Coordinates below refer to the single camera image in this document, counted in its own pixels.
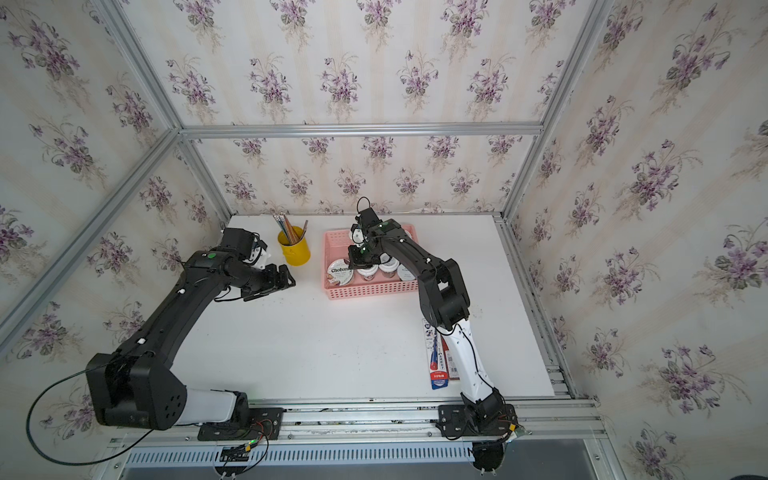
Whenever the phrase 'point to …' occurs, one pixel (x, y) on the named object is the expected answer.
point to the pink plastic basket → (336, 246)
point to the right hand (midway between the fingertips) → (353, 265)
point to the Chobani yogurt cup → (339, 273)
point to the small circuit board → (238, 453)
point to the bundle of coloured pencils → (288, 230)
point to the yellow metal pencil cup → (296, 253)
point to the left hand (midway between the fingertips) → (285, 286)
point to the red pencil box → (452, 368)
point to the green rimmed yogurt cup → (404, 273)
